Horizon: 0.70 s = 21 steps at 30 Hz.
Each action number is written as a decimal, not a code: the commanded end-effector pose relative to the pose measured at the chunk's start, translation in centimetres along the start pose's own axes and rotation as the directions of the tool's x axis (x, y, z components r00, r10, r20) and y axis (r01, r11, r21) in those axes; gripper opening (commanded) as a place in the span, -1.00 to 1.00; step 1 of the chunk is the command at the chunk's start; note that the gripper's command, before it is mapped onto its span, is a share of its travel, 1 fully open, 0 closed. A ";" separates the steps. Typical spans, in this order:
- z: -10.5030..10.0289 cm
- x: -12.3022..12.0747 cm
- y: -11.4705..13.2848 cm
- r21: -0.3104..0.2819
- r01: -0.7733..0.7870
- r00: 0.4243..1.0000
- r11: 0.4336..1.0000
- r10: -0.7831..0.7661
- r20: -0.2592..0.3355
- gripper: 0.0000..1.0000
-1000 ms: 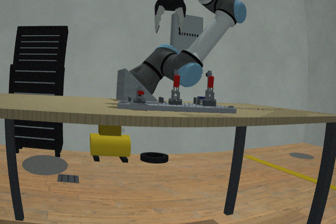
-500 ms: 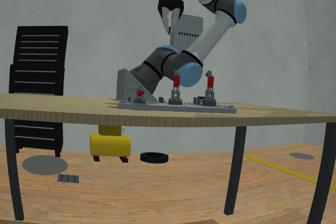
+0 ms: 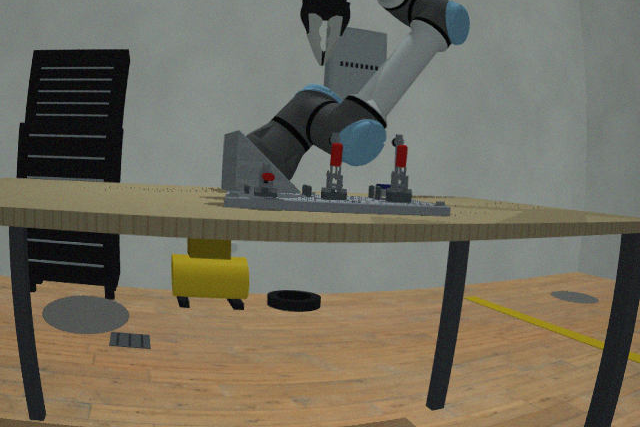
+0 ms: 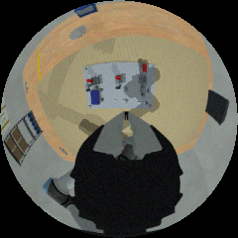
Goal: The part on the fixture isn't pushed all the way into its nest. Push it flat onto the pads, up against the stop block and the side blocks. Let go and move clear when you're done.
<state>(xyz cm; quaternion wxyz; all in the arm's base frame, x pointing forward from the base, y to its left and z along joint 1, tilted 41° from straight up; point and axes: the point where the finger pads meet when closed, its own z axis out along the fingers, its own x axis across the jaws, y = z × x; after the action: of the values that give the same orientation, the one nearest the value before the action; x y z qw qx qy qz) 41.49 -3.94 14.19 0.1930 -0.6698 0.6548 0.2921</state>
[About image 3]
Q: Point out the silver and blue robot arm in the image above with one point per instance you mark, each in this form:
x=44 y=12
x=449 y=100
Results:
x=311 y=116

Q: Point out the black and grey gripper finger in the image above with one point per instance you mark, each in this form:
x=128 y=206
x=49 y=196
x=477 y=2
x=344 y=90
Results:
x=312 y=23
x=336 y=26

